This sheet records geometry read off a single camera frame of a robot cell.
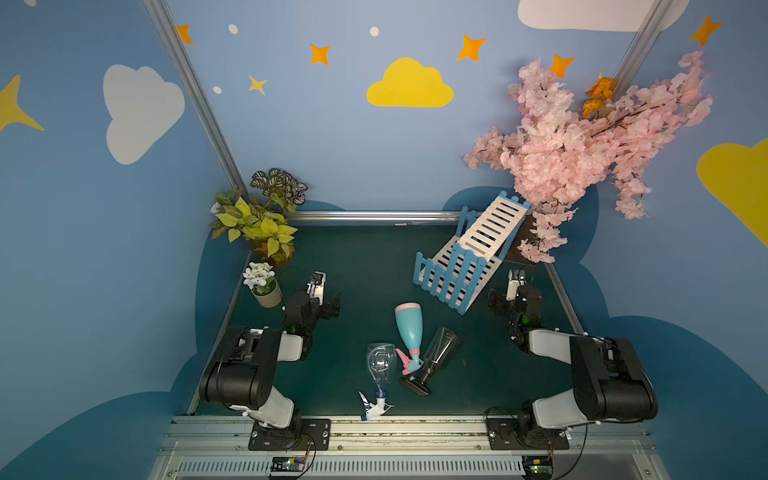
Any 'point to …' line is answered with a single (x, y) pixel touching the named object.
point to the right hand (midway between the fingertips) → (511, 288)
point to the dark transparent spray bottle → (444, 347)
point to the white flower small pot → (260, 278)
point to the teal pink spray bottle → (410, 317)
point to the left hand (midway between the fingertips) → (324, 285)
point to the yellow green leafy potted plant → (261, 216)
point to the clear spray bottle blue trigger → (382, 366)
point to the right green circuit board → (538, 467)
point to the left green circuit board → (287, 464)
